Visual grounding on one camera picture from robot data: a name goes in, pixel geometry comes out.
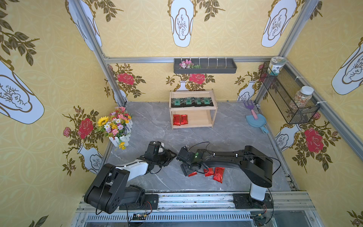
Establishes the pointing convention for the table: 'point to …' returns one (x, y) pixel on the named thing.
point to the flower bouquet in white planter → (117, 127)
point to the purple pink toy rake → (251, 107)
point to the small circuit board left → (139, 216)
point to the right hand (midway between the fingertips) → (189, 164)
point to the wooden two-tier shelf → (192, 108)
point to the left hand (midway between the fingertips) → (171, 155)
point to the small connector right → (259, 216)
